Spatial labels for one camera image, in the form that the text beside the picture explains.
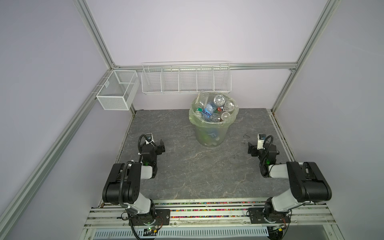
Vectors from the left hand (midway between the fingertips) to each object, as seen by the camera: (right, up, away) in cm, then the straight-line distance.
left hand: (154, 141), depth 93 cm
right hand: (+65, -1, +1) cm, 65 cm away
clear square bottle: (+30, +24, -8) cm, 39 cm away
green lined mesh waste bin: (+34, +5, -5) cm, 35 cm away
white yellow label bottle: (+43, +15, -10) cm, 47 cm away
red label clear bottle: (+45, +21, -10) cm, 51 cm away
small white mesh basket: (-27, +35, +8) cm, 44 cm away
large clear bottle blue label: (+37, +15, -7) cm, 41 cm away
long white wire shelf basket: (+12, +42, +3) cm, 43 cm away
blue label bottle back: (+39, +24, -13) cm, 48 cm away
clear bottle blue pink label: (+33, +18, -7) cm, 39 cm away
